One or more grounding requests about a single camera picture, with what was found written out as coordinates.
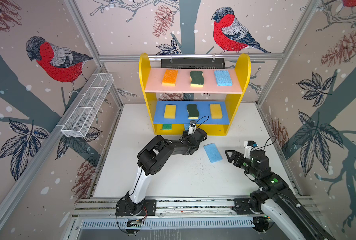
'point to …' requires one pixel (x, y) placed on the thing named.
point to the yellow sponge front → (216, 112)
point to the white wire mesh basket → (79, 122)
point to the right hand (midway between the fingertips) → (228, 155)
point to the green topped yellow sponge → (167, 126)
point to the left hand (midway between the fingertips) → (192, 132)
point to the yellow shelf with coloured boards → (211, 97)
